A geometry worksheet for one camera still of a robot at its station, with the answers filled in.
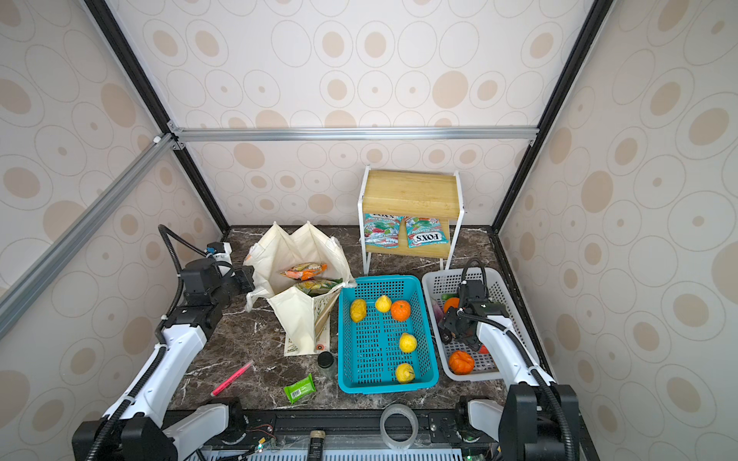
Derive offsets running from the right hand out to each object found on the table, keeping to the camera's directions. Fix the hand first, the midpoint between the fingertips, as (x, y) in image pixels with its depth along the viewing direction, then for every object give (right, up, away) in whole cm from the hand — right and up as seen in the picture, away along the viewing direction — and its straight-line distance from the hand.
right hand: (457, 327), depth 87 cm
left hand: (-57, +20, -7) cm, 61 cm away
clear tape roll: (-19, -18, -12) cm, 29 cm away
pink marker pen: (-66, -13, -5) cm, 67 cm away
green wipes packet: (-45, -15, -8) cm, 48 cm away
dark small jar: (-38, -6, -11) cm, 40 cm away
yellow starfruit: (-30, +4, +4) cm, 31 cm away
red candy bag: (-47, +17, +3) cm, 50 cm away
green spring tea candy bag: (-42, +13, -4) cm, 44 cm away
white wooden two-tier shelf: (-14, +39, -3) cm, 42 cm away
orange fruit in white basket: (-1, +7, +5) cm, 8 cm away
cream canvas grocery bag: (-45, +3, -5) cm, 45 cm away
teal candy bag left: (-23, +30, +7) cm, 38 cm away
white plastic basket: (-3, +12, +10) cm, 16 cm away
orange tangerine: (-17, +4, +3) cm, 18 cm away
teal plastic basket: (-22, -5, +3) cm, 22 cm away
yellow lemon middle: (-15, -4, -3) cm, 16 cm away
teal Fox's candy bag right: (-9, +30, +8) cm, 32 cm away
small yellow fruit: (-22, +6, +6) cm, 24 cm away
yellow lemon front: (-17, -10, -9) cm, 22 cm away
